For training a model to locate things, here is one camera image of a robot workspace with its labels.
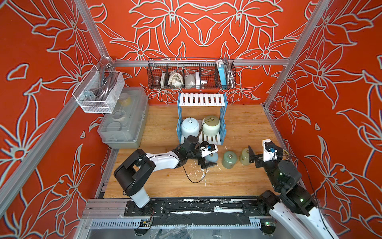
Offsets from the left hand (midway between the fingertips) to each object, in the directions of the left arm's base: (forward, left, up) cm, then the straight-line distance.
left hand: (214, 153), depth 82 cm
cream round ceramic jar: (+19, +1, +1) cm, 19 cm away
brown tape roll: (+7, -47, -10) cm, 48 cm away
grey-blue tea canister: (-2, +1, -2) cm, 3 cm away
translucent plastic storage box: (+8, +51, +9) cm, 53 cm away
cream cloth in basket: (+37, +25, +23) cm, 50 cm away
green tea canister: (-2, -8, -2) cm, 9 cm away
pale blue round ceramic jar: (+17, +15, +2) cm, 23 cm away
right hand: (-2, -18, +16) cm, 24 cm away
